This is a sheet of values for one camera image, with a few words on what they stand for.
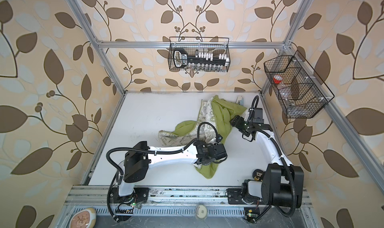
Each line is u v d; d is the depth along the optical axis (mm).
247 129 629
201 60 831
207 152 568
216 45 911
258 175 787
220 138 708
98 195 763
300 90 739
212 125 750
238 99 1118
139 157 512
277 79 804
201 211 615
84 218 667
